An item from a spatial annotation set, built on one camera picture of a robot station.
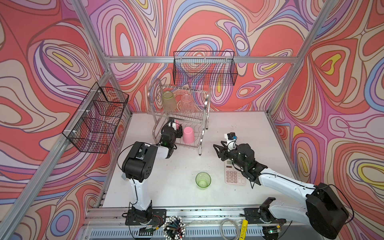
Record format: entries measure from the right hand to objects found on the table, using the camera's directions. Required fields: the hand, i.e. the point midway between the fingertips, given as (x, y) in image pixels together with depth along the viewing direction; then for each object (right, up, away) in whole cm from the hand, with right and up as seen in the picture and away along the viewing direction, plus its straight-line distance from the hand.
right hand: (218, 146), depth 82 cm
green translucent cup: (-27, +24, -2) cm, 36 cm away
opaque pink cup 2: (-17, +6, +8) cm, 20 cm away
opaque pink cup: (-23, +12, +5) cm, 27 cm away
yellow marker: (+10, -37, -13) cm, 41 cm away
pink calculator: (+9, -17, +4) cm, 20 cm away
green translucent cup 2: (-8, -20, +2) cm, 22 cm away
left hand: (-24, +13, +16) cm, 32 cm away
